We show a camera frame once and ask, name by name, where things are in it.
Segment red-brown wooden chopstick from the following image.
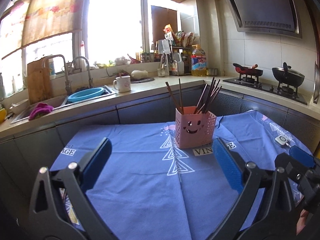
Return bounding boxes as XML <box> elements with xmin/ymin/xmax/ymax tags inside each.
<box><xmin>202</xmin><ymin>77</ymin><xmax>216</xmax><ymax>113</ymax></box>
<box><xmin>203</xmin><ymin>80</ymin><xmax>222</xmax><ymax>113</ymax></box>

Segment reddish wooden chopstick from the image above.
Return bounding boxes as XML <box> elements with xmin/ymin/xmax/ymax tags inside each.
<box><xmin>178</xmin><ymin>78</ymin><xmax>184</xmax><ymax>114</ymax></box>

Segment light brown wooden chopstick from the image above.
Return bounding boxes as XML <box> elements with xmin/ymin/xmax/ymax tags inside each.
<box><xmin>165</xmin><ymin>82</ymin><xmax>182</xmax><ymax>114</ymax></box>

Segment dark brown wooden chopstick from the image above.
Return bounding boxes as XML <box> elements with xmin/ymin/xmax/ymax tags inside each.
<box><xmin>193</xmin><ymin>84</ymin><xmax>208</xmax><ymax>114</ymax></box>

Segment chrome kitchen faucet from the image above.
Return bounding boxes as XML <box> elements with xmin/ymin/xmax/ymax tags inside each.
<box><xmin>70</xmin><ymin>55</ymin><xmax>94</xmax><ymax>88</ymax></box>
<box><xmin>41</xmin><ymin>54</ymin><xmax>72</xmax><ymax>95</ymax></box>

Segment person's hand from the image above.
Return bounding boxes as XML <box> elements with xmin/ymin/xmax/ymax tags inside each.
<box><xmin>296</xmin><ymin>210</ymin><xmax>309</xmax><ymax>234</ymax></box>

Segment smartphone with red case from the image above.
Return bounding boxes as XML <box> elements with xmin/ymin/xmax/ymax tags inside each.
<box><xmin>59</xmin><ymin>188</ymin><xmax>80</xmax><ymax>225</ymax></box>

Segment black gas stove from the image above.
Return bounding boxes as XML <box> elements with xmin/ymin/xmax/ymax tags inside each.
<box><xmin>224</xmin><ymin>76</ymin><xmax>307</xmax><ymax>105</ymax></box>

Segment steel pot lid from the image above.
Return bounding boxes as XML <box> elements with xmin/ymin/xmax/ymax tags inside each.
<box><xmin>313</xmin><ymin>62</ymin><xmax>320</xmax><ymax>104</ymax></box>

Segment black wok with lid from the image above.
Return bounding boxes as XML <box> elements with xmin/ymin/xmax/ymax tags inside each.
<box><xmin>272</xmin><ymin>62</ymin><xmax>305</xmax><ymax>87</ymax></box>

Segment blue printed tablecloth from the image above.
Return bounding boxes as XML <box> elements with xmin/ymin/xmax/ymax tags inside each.
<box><xmin>50</xmin><ymin>111</ymin><xmax>311</xmax><ymax>239</ymax></box>

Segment red frying pan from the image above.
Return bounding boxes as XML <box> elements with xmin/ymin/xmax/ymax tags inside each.
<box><xmin>233</xmin><ymin>63</ymin><xmax>263</xmax><ymax>77</ymax></box>

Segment magenta dish cloth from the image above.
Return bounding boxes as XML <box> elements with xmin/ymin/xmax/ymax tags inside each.
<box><xmin>28</xmin><ymin>102</ymin><xmax>54</xmax><ymax>121</ymax></box>

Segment pink perforated utensil holder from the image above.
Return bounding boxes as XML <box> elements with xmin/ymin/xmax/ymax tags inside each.
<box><xmin>175</xmin><ymin>106</ymin><xmax>217</xmax><ymax>149</ymax></box>

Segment blue plastic basin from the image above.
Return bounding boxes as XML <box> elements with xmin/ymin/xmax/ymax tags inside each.
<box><xmin>67</xmin><ymin>87</ymin><xmax>104</xmax><ymax>103</ymax></box>

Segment wooden cutting board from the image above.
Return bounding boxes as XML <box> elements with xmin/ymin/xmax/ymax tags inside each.
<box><xmin>27</xmin><ymin>57</ymin><xmax>53</xmax><ymax>105</ymax></box>

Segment yellow cooking oil bottle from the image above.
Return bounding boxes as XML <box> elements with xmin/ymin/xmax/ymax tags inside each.
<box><xmin>191</xmin><ymin>44</ymin><xmax>207</xmax><ymax>76</ymax></box>

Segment white ceramic mug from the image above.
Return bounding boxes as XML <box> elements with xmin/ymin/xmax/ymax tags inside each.
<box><xmin>113</xmin><ymin>75</ymin><xmax>131</xmax><ymax>93</ymax></box>

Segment black range hood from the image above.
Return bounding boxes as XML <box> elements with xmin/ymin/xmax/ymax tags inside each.
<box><xmin>226</xmin><ymin>0</ymin><xmax>302</xmax><ymax>38</ymax></box>

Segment white plastic jug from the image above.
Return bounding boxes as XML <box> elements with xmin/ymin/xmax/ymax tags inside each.
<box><xmin>170</xmin><ymin>52</ymin><xmax>184</xmax><ymax>76</ymax></box>

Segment white dough lump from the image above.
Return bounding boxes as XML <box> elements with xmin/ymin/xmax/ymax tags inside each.
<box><xmin>131</xmin><ymin>70</ymin><xmax>148</xmax><ymax>80</ymax></box>

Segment snack packages on rack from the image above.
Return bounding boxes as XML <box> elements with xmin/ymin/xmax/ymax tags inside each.
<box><xmin>163</xmin><ymin>24</ymin><xmax>200</xmax><ymax>48</ymax></box>

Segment patterned window blind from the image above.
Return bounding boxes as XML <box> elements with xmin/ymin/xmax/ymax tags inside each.
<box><xmin>1</xmin><ymin>0</ymin><xmax>84</xmax><ymax>59</ymax></box>

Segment white button device with cable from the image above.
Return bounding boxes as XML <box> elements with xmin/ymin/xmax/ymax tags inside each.
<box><xmin>274</xmin><ymin>134</ymin><xmax>293</xmax><ymax>148</ymax></box>

